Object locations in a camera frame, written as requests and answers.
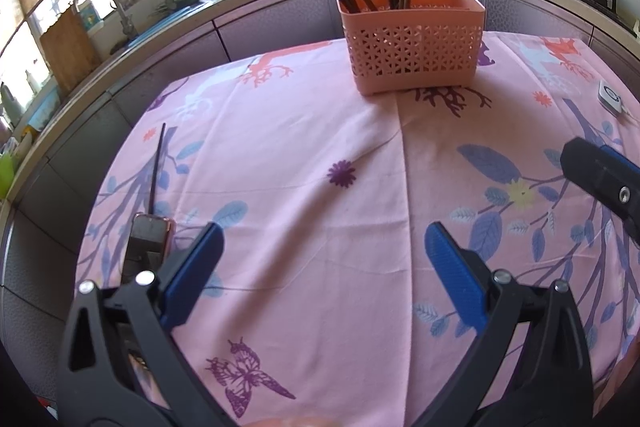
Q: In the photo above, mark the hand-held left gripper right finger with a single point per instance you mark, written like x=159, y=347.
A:
x=455, y=277

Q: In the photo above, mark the pink printed tablecloth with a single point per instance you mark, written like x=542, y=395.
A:
x=300, y=207

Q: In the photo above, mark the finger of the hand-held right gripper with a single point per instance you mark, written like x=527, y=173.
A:
x=625, y=167

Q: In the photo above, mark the small white device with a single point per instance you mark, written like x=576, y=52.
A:
x=609, y=97

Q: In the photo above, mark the wooden cutting board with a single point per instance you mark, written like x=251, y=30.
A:
x=70, y=52

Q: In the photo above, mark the smartphone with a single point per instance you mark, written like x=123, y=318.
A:
x=147, y=237

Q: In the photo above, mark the orange plastic basket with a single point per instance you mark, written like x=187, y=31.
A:
x=415, y=52

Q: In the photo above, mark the green plastic container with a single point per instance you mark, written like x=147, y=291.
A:
x=7, y=177

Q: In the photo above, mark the black chopstick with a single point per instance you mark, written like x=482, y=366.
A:
x=156, y=167

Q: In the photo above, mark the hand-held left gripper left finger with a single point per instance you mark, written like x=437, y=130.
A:
x=195, y=277

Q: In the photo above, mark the tall steel faucet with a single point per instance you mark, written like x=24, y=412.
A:
x=122, y=12

